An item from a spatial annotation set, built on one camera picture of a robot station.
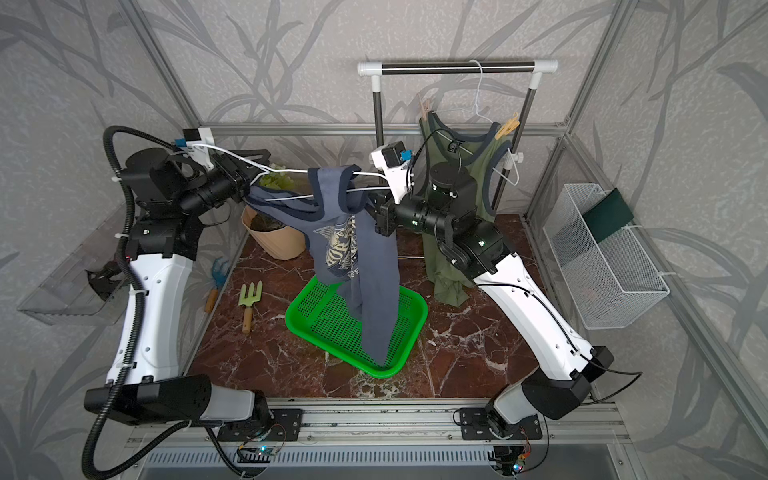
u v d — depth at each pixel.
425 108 0.84
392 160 0.45
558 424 0.75
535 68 0.63
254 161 0.46
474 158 0.74
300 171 0.47
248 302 0.96
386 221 0.48
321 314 0.94
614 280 0.59
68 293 0.60
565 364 0.39
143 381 0.38
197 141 0.54
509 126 0.65
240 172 0.52
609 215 0.70
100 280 0.61
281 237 0.94
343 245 0.64
